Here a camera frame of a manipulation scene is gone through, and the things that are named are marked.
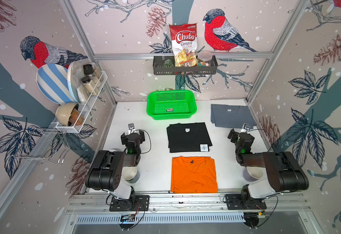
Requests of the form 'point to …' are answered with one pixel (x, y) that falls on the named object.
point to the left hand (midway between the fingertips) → (134, 128)
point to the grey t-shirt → (231, 116)
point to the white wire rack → (85, 106)
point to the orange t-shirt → (194, 174)
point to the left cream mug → (130, 174)
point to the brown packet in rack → (76, 118)
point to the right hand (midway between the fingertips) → (239, 129)
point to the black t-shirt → (193, 137)
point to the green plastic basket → (171, 104)
